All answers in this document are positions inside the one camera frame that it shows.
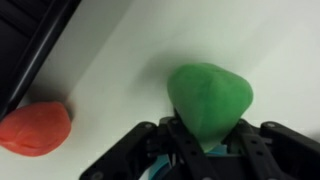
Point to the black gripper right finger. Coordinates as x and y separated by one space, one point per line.
286 156

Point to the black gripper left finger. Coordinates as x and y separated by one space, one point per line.
133 150

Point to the green toy pear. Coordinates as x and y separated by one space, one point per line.
210 100

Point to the orange toy fruit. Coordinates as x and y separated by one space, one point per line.
35 130

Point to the black baking tray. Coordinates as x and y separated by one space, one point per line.
20 40

